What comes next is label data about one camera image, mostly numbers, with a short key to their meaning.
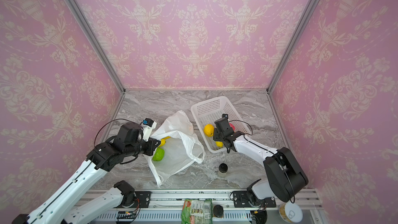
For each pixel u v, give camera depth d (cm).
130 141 55
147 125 63
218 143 88
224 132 69
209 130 92
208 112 106
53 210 39
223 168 75
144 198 74
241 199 73
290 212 66
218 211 69
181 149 92
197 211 70
